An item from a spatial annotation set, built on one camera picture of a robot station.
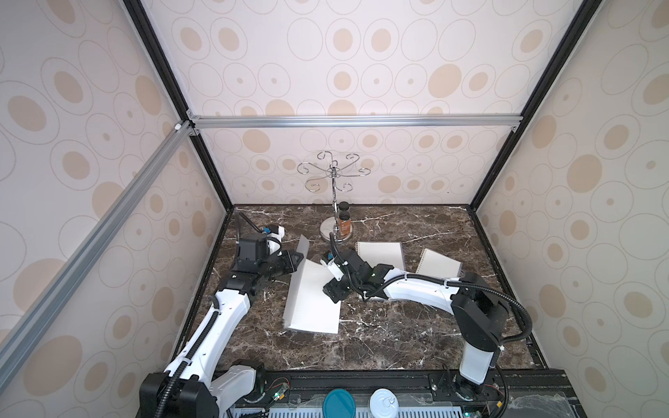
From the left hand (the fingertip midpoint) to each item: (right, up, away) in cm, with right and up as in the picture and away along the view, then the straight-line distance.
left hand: (310, 254), depth 77 cm
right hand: (+9, -10, +12) cm, 18 cm away
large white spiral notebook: (-3, -20, +15) cm, 26 cm away
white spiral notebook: (+28, -2, +27) cm, 39 cm away
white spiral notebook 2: (+45, -6, +24) cm, 51 cm away
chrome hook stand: (+6, +7, +33) cm, 34 cm away
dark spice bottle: (+10, +16, +27) cm, 33 cm away
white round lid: (+20, -38, -10) cm, 44 cm away
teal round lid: (+9, -36, -12) cm, 39 cm away
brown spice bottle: (+11, +10, +26) cm, 30 cm away
